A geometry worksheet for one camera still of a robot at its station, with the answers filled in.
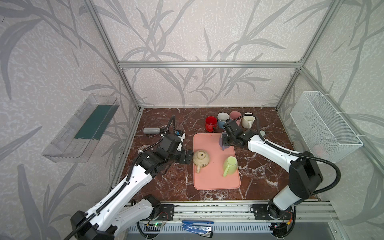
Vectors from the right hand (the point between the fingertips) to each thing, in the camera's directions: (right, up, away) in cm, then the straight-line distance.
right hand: (225, 134), depth 89 cm
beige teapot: (-15, -13, -6) cm, 20 cm away
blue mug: (0, +10, +13) cm, 17 cm away
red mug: (-8, +7, +18) cm, 21 cm away
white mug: (+17, +8, +10) cm, 21 cm away
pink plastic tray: (-9, -23, -7) cm, 26 cm away
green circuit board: (-37, -41, -19) cm, 58 cm away
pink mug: (+9, +13, +12) cm, 20 cm away
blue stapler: (-14, -41, -21) cm, 48 cm away
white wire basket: (+39, +2, -26) cm, 48 cm away
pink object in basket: (+44, -7, -16) cm, 48 cm away
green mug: (+1, -16, -9) cm, 19 cm away
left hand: (-21, -5, -15) cm, 26 cm away
